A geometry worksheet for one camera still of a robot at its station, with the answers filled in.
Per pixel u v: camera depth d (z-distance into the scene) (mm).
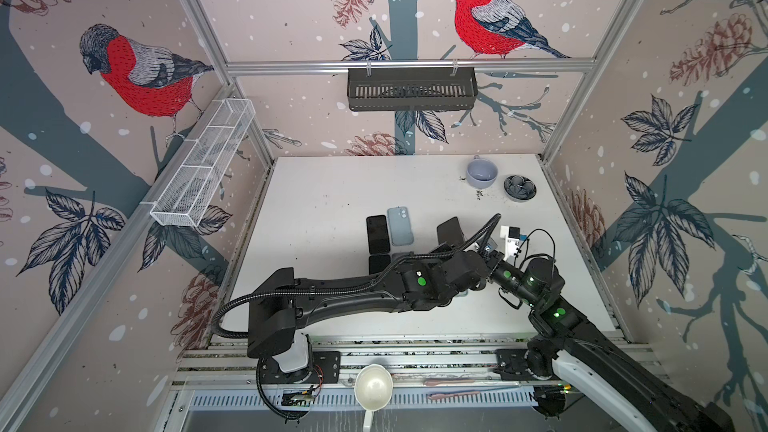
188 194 710
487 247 579
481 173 1122
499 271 667
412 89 1039
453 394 698
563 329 565
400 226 1016
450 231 841
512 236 700
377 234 978
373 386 707
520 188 1076
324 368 730
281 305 457
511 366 733
